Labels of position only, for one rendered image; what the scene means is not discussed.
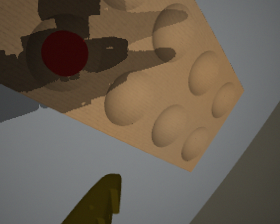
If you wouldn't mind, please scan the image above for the red disc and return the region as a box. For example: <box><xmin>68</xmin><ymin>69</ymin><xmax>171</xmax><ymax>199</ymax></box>
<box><xmin>41</xmin><ymin>30</ymin><xmax>88</xmax><ymax>77</ymax></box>

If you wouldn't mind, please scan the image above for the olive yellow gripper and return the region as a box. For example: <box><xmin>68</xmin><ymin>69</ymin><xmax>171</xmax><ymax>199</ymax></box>
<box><xmin>61</xmin><ymin>174</ymin><xmax>122</xmax><ymax>224</ymax></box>

